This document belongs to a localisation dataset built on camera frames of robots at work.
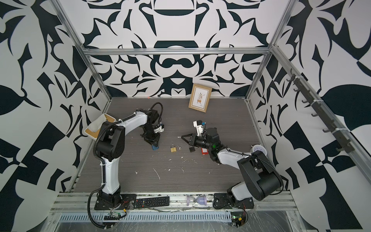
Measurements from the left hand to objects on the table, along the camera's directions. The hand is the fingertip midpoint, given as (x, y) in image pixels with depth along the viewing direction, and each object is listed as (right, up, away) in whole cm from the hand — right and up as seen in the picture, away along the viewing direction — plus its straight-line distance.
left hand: (154, 142), depth 93 cm
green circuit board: (+45, -34, -22) cm, 60 cm away
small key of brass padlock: (+16, -4, 0) cm, 17 cm away
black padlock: (+24, -4, -1) cm, 24 cm away
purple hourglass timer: (+28, -25, -20) cm, 43 cm away
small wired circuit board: (-14, -31, -22) cm, 41 cm away
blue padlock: (+1, -3, -1) cm, 4 cm away
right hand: (+18, +5, -12) cm, 22 cm away
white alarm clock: (+65, -3, -2) cm, 65 cm away
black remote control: (-1, -26, -20) cm, 33 cm away
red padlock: (+32, -5, -2) cm, 32 cm away
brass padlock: (+12, -5, 0) cm, 13 cm away
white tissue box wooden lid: (-40, +7, +1) cm, 40 cm away
